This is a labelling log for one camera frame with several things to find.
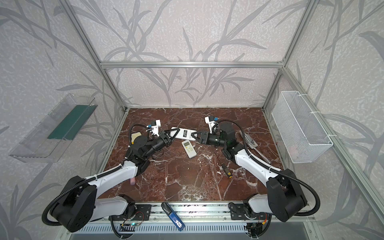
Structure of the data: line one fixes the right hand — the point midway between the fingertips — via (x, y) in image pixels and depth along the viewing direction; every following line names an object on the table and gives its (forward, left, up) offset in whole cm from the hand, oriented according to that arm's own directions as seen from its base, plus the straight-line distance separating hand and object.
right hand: (193, 131), depth 76 cm
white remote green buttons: (+3, +4, -24) cm, 24 cm away
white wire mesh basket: (-7, -47, +10) cm, 48 cm away
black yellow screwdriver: (-12, -19, -23) cm, 32 cm away
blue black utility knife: (-35, +9, -20) cm, 41 cm away
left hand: (-1, +6, +4) cm, 7 cm away
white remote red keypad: (-2, +5, +1) cm, 6 cm away
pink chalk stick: (-19, +33, -19) cm, 43 cm away
